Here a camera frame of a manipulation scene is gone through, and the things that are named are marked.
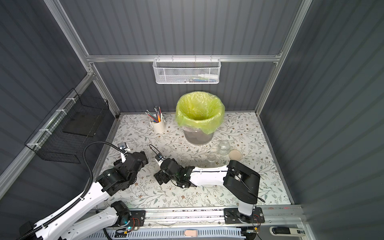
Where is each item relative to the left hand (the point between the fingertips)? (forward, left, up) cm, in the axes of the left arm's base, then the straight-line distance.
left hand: (135, 156), depth 75 cm
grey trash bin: (+22, -32, -13) cm, 41 cm away
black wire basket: (+6, +34, +10) cm, 36 cm away
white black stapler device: (-30, -71, -14) cm, 78 cm away
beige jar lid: (+11, -57, -19) cm, 61 cm away
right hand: (-2, -12, -10) cm, 15 cm away
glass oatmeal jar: (+9, -41, -17) cm, 45 cm away
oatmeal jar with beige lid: (+16, -50, -18) cm, 55 cm away
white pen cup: (+31, -5, -13) cm, 34 cm away
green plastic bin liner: (+34, -34, -1) cm, 48 cm away
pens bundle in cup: (+36, -5, -8) cm, 38 cm away
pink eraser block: (-31, -28, -15) cm, 44 cm away
